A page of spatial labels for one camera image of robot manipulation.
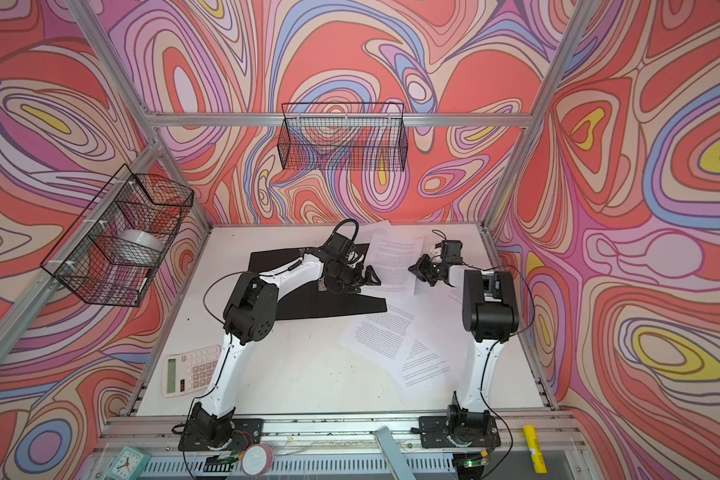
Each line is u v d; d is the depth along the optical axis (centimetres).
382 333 91
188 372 82
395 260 108
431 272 92
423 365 85
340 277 88
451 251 85
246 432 73
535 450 70
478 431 68
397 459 67
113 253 72
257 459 66
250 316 59
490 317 56
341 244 84
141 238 73
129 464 68
